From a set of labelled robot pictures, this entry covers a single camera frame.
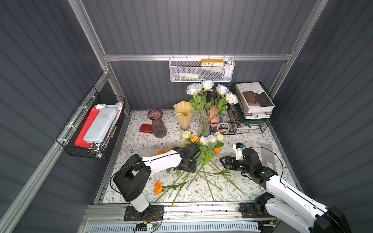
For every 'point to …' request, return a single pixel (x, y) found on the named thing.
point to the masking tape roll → (225, 123)
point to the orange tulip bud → (217, 150)
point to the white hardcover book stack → (255, 103)
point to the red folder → (79, 141)
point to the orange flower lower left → (158, 188)
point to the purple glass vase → (159, 129)
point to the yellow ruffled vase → (183, 109)
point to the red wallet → (146, 128)
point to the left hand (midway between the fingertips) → (191, 168)
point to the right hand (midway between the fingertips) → (227, 158)
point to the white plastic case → (100, 125)
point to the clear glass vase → (205, 122)
